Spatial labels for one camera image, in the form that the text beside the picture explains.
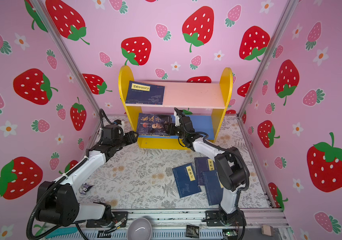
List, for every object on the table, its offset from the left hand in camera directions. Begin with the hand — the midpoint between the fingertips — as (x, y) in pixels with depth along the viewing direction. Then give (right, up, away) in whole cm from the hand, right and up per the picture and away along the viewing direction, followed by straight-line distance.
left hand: (134, 134), depth 86 cm
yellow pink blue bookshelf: (+22, +11, +9) cm, 27 cm away
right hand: (+18, +6, +3) cm, 19 cm away
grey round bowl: (+7, -45, -16) cm, 48 cm away
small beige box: (+68, -45, -16) cm, 84 cm away
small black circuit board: (+32, -45, -17) cm, 58 cm away
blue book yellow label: (+46, -30, -2) cm, 55 cm away
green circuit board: (+50, -47, -15) cm, 71 cm away
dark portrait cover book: (+10, +6, +4) cm, 13 cm away
